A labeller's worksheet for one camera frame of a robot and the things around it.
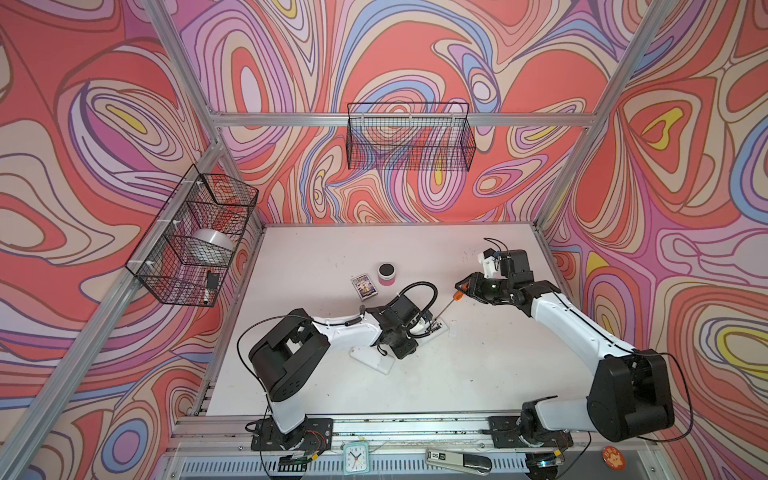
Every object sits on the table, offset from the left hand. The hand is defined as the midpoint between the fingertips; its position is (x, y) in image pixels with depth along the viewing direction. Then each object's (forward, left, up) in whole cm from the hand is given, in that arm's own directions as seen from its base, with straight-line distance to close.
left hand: (412, 342), depth 89 cm
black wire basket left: (+10, +59, +29) cm, 66 cm away
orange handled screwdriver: (+8, -12, +13) cm, 20 cm away
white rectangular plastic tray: (-4, +13, 0) cm, 13 cm away
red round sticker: (-29, -47, 0) cm, 55 cm away
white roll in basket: (+10, +50, +33) cm, 61 cm away
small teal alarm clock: (-29, +15, +2) cm, 33 cm away
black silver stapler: (-30, -11, +6) cm, 33 cm away
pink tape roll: (+22, +8, +5) cm, 24 cm away
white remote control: (+4, -8, +1) cm, 10 cm away
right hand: (+10, -14, +13) cm, 21 cm away
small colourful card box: (+19, +16, +2) cm, 25 cm away
